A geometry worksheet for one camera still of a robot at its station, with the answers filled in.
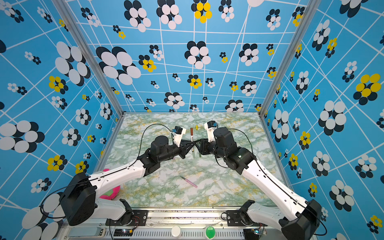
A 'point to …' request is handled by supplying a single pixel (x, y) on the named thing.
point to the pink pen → (188, 181)
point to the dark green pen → (200, 154)
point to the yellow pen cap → (197, 127)
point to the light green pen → (193, 151)
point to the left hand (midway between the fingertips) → (195, 142)
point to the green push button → (210, 232)
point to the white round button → (175, 231)
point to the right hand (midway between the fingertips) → (197, 142)
